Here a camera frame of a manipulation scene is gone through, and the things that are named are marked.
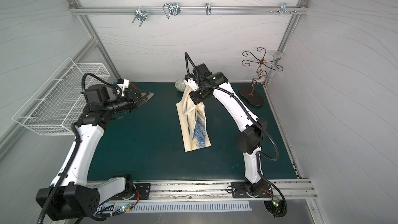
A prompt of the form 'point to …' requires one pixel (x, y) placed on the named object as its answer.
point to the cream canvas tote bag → (193, 122)
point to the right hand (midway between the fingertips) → (194, 97)
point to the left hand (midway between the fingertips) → (149, 96)
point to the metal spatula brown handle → (151, 94)
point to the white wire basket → (55, 108)
